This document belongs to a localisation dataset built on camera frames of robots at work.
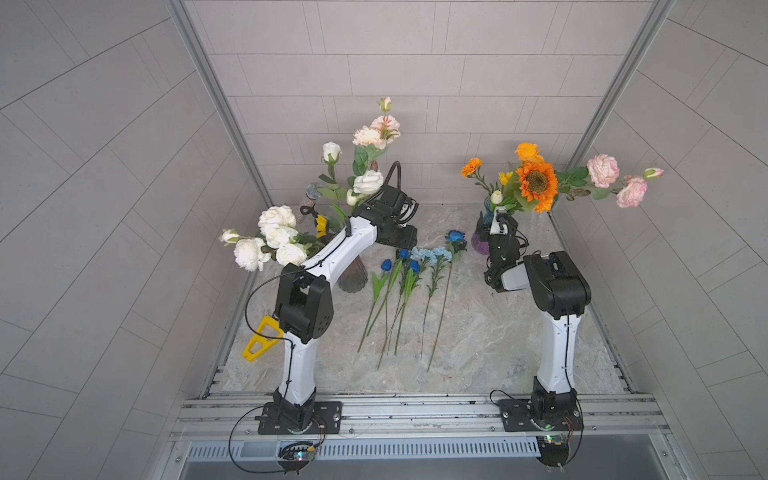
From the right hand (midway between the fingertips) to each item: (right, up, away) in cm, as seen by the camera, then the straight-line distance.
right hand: (494, 208), depth 98 cm
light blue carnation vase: (-19, -15, -2) cm, 24 cm away
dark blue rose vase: (-12, -11, +4) cm, 16 cm away
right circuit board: (+4, -59, -30) cm, 66 cm away
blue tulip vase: (-30, -15, -2) cm, 34 cm away
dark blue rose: (-34, -36, -12) cm, 51 cm away
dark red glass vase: (-45, -22, -9) cm, 51 cm away
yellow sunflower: (-1, +8, -12) cm, 14 cm away
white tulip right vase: (-5, +2, -18) cm, 19 cm away
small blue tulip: (-39, -26, -5) cm, 47 cm away
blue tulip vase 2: (-29, -25, -7) cm, 39 cm away
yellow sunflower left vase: (-53, -6, -18) cm, 56 cm away
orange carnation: (-10, +12, -10) cm, 19 cm away
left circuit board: (-55, -57, -33) cm, 86 cm away
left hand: (-27, -10, -9) cm, 30 cm away
